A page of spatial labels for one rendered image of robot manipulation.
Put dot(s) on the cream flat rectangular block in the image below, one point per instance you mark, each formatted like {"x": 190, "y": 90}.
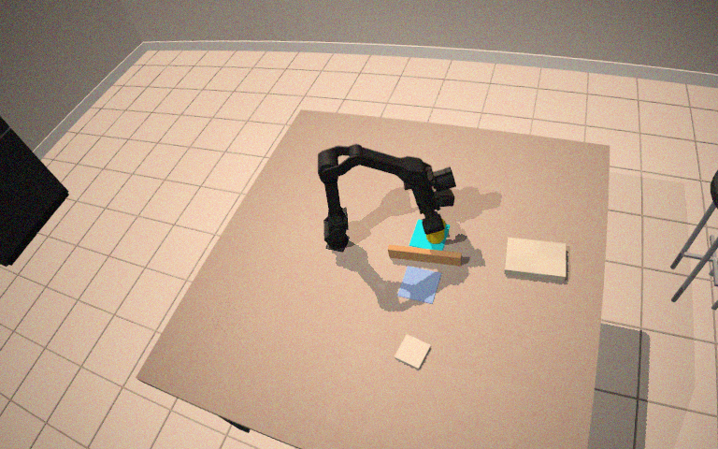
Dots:
{"x": 412, "y": 351}

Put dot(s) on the pale beige long rectangular block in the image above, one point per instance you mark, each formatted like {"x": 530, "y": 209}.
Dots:
{"x": 536, "y": 258}

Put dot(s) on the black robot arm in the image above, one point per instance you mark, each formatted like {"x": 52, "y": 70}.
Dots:
{"x": 414, "y": 172}

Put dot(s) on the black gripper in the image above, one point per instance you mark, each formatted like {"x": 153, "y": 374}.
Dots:
{"x": 432, "y": 222}

